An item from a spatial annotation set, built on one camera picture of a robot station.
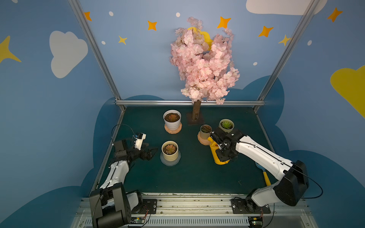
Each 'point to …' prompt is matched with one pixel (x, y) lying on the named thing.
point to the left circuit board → (138, 220)
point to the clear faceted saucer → (172, 163)
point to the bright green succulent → (226, 125)
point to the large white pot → (174, 124)
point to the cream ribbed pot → (168, 156)
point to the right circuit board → (255, 222)
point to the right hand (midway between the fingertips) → (226, 155)
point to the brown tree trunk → (196, 110)
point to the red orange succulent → (172, 117)
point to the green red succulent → (206, 128)
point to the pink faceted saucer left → (173, 132)
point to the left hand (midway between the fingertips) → (151, 145)
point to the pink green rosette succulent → (170, 149)
